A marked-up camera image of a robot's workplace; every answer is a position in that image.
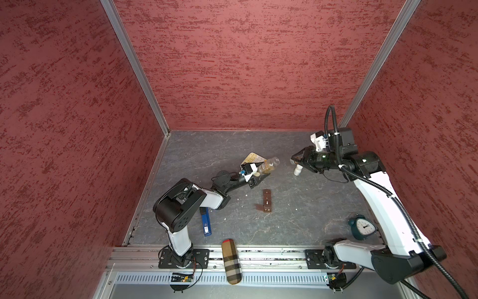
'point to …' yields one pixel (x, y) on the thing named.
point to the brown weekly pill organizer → (266, 205)
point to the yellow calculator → (253, 157)
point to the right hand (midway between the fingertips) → (293, 163)
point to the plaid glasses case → (231, 261)
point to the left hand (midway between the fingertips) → (266, 169)
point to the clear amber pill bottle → (269, 165)
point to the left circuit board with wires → (182, 281)
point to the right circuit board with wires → (337, 281)
